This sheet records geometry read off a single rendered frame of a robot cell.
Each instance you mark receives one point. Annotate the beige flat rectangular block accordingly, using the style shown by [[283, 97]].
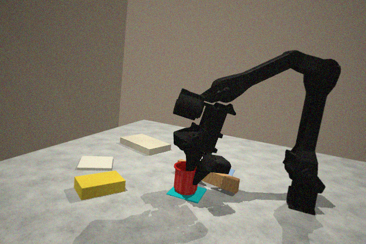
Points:
[[145, 144]]

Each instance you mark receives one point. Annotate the yellow rectangular block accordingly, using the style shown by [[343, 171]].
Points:
[[100, 184]]

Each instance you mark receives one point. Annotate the red cup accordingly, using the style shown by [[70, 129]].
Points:
[[183, 179]]

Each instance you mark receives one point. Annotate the cream flat slab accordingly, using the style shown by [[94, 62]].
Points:
[[95, 163]]

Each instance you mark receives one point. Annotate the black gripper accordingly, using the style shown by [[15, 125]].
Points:
[[209, 163]]

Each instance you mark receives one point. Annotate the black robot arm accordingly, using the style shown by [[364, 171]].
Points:
[[320, 76]]

